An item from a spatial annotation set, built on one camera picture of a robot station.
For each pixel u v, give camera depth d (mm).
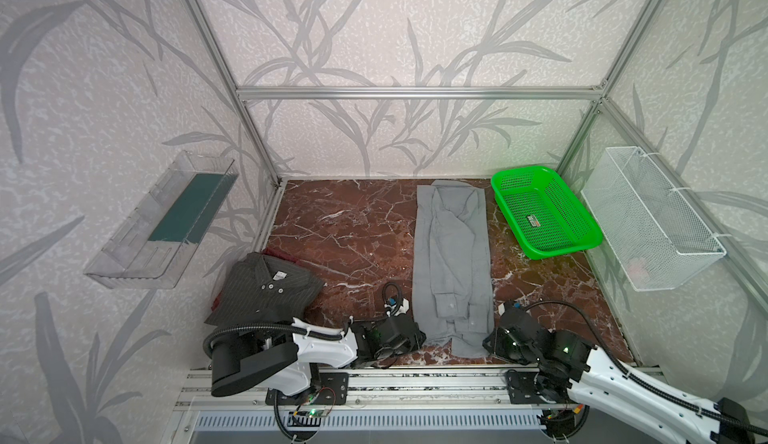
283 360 427
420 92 945
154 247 630
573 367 547
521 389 736
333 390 724
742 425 444
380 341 630
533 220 1079
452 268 942
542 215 1087
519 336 622
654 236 632
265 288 845
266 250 975
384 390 752
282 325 468
